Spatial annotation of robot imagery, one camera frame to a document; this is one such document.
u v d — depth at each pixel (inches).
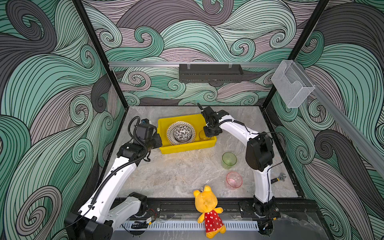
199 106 31.8
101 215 14.8
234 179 32.1
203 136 33.7
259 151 21.0
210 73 38.7
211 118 26.9
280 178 32.8
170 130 39.5
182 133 37.3
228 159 34.7
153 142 26.0
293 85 30.6
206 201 27.0
